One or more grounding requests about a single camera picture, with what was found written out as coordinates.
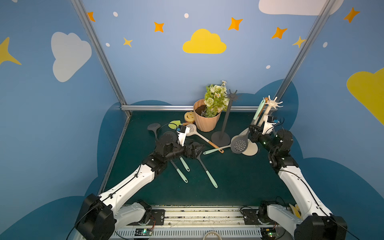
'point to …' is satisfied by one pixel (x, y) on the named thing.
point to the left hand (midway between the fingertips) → (201, 144)
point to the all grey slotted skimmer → (153, 126)
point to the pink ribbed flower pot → (204, 124)
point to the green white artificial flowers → (216, 100)
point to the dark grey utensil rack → (221, 139)
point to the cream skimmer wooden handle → (192, 131)
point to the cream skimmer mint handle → (206, 152)
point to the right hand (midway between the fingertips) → (252, 124)
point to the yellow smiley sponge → (189, 116)
